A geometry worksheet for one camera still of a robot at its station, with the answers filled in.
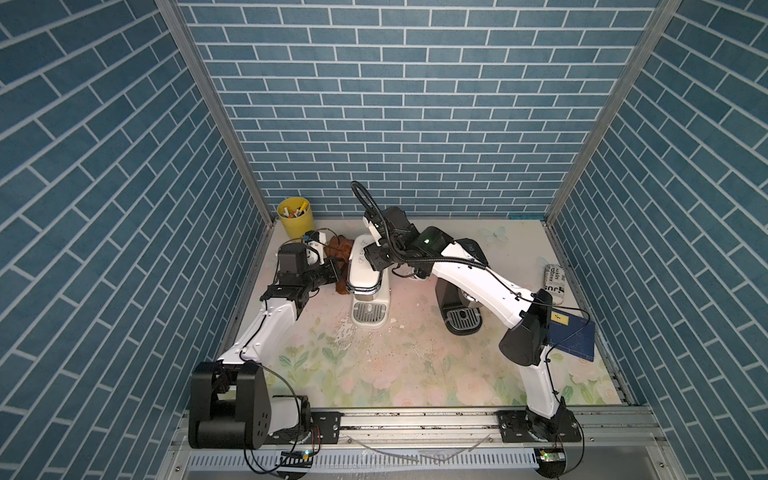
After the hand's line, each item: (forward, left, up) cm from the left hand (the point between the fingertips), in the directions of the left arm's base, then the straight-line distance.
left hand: (355, 262), depth 84 cm
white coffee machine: (-4, -4, -16) cm, 17 cm away
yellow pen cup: (+23, +23, -4) cm, 33 cm away
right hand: (0, -6, +5) cm, 8 cm away
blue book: (-13, -66, -17) cm, 69 cm away
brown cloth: (+3, +5, +2) cm, 6 cm away
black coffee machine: (-7, -33, -17) cm, 38 cm away
